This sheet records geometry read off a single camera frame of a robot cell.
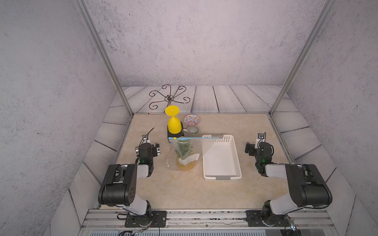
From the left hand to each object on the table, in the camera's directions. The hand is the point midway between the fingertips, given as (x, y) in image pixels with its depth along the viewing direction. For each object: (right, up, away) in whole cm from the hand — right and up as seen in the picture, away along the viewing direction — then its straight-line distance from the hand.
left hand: (150, 144), depth 94 cm
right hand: (+68, +1, -1) cm, 68 cm away
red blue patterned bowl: (+26, +16, +20) cm, 37 cm away
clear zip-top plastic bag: (+32, -1, +1) cm, 32 cm away
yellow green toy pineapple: (+23, 0, -22) cm, 32 cm away
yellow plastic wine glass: (+16, +12, -9) cm, 22 cm away
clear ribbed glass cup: (+27, +7, +13) cm, 31 cm away
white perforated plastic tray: (+46, -10, +4) cm, 47 cm away
